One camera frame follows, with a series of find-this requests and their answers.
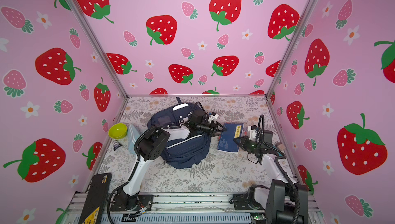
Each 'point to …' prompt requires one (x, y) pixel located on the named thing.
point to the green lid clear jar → (118, 132)
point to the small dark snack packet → (115, 144)
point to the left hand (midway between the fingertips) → (225, 132)
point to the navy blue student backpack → (185, 149)
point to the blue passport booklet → (226, 142)
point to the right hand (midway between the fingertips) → (234, 139)
